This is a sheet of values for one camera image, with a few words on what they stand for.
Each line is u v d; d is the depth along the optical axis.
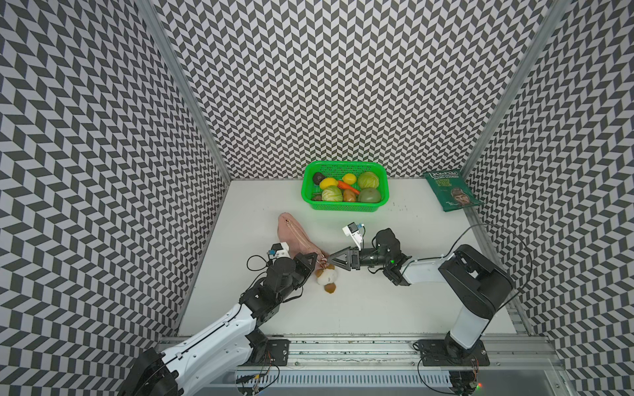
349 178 1.16
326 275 0.83
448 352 0.65
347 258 0.72
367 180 1.08
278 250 0.72
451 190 1.11
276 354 0.72
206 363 0.46
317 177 1.13
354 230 0.76
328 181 1.11
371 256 0.74
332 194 1.04
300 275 0.59
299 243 0.84
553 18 0.69
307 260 0.74
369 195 1.02
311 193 1.11
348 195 1.05
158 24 0.74
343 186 1.15
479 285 0.47
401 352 0.75
